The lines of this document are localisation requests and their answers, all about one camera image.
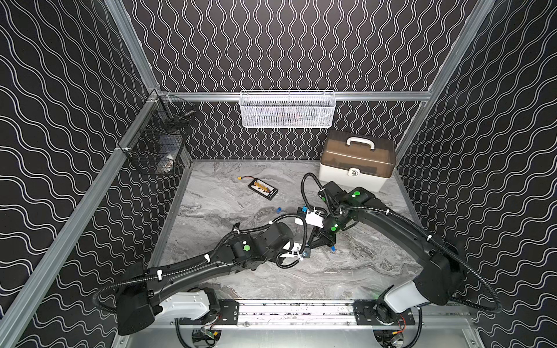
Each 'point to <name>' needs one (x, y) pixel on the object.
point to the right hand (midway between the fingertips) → (310, 240)
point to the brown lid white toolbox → (352, 159)
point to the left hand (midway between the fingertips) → (286, 234)
